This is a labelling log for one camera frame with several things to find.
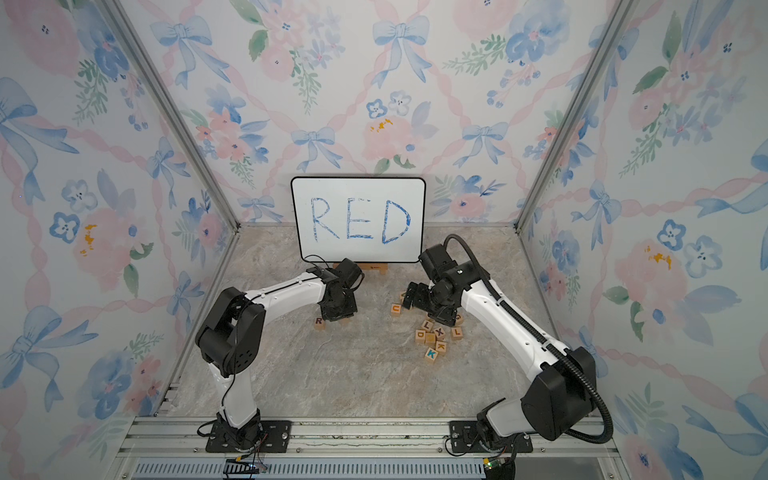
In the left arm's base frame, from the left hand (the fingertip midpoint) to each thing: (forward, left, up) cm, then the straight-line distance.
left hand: (352, 312), depth 94 cm
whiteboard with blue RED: (+24, -6, +18) cm, 30 cm away
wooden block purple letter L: (-4, -23, +1) cm, 23 cm away
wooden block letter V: (+6, -16, 0) cm, 17 cm away
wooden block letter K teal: (-13, -24, 0) cm, 27 cm away
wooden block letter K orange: (-11, -26, +1) cm, 29 cm away
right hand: (-6, -20, +13) cm, 24 cm away
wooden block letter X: (-7, -27, 0) cm, 27 cm away
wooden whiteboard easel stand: (+16, -6, +3) cm, 17 cm away
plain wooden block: (-9, -24, 0) cm, 25 cm away
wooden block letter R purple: (-4, +10, 0) cm, 11 cm away
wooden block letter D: (-8, -21, 0) cm, 22 cm away
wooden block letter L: (-7, -32, 0) cm, 33 cm away
